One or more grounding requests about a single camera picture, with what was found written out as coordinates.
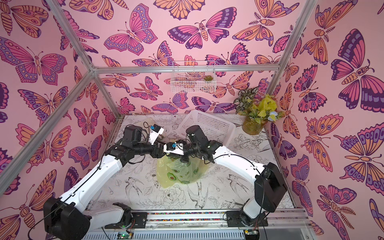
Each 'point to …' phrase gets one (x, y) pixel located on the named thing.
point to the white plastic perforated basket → (217, 126)
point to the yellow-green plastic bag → (171, 170)
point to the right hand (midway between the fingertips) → (169, 150)
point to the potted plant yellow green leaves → (255, 112)
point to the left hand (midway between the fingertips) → (169, 146)
